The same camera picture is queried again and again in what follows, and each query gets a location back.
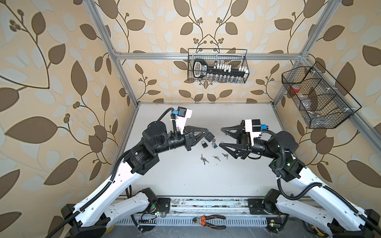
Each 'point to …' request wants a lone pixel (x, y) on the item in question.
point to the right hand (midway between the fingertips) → (222, 137)
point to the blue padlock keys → (216, 157)
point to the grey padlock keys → (204, 159)
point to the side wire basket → (322, 102)
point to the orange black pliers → (202, 220)
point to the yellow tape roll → (109, 229)
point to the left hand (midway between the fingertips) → (208, 132)
